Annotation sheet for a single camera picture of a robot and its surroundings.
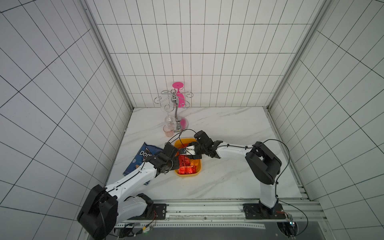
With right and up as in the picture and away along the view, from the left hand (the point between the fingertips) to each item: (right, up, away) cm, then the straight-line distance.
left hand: (173, 166), depth 84 cm
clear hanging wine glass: (-3, +26, +5) cm, 26 cm away
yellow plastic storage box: (+13, +1, +3) cm, 14 cm away
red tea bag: (+7, 0, +1) cm, 7 cm away
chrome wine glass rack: (+2, +24, +30) cm, 38 cm away
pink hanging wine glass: (+4, +39, +2) cm, 40 cm away
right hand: (+5, +7, +6) cm, 10 cm away
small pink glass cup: (-5, +19, +13) cm, 24 cm away
